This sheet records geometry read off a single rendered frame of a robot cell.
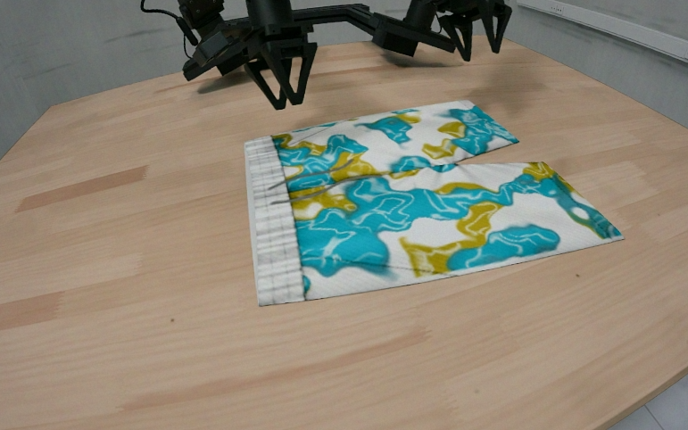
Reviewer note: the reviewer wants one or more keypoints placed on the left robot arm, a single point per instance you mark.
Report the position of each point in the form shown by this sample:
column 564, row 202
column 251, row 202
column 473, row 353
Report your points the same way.
column 419, row 18

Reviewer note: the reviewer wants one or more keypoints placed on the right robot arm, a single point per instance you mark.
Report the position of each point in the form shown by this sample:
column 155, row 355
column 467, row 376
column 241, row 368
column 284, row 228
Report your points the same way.
column 201, row 15

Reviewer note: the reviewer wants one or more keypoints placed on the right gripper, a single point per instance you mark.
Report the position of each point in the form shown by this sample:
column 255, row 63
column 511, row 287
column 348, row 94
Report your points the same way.
column 290, row 44

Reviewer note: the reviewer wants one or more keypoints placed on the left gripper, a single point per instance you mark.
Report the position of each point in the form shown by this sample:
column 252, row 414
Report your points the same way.
column 486, row 10

